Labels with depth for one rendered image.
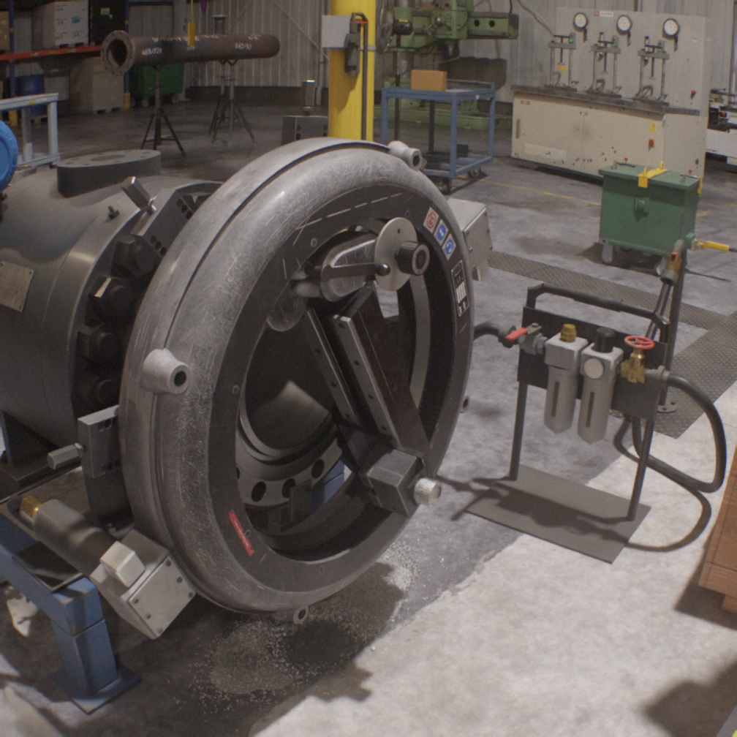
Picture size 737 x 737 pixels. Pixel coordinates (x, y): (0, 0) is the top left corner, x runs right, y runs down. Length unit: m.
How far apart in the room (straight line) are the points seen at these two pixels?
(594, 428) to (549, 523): 0.28
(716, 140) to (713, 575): 9.04
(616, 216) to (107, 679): 3.65
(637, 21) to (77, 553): 7.32
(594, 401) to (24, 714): 1.43
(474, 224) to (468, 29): 11.13
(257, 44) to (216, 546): 8.91
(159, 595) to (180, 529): 0.10
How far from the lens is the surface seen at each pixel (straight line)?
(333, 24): 4.73
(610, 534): 2.04
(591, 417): 1.93
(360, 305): 1.14
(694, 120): 7.42
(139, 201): 1.02
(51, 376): 1.34
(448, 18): 12.28
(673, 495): 2.28
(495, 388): 2.77
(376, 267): 1.15
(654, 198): 4.39
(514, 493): 2.16
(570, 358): 1.90
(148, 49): 8.28
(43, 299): 1.36
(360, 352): 1.16
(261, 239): 0.99
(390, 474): 1.28
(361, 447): 1.37
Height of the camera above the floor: 1.11
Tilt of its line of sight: 24 degrees down
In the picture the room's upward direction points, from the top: 1 degrees clockwise
